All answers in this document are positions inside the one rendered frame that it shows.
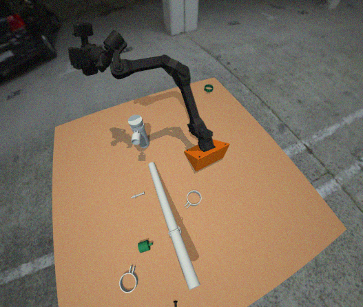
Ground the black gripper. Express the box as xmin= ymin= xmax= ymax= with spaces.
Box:
xmin=72 ymin=22 xmax=98 ymax=76

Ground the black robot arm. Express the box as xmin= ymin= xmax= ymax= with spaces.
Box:
xmin=68 ymin=30 xmax=216 ymax=152

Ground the grey cup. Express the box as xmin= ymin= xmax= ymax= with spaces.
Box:
xmin=130 ymin=122 xmax=145 ymax=145

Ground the green cylinder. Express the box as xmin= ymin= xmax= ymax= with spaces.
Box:
xmin=138 ymin=240 xmax=152 ymax=253

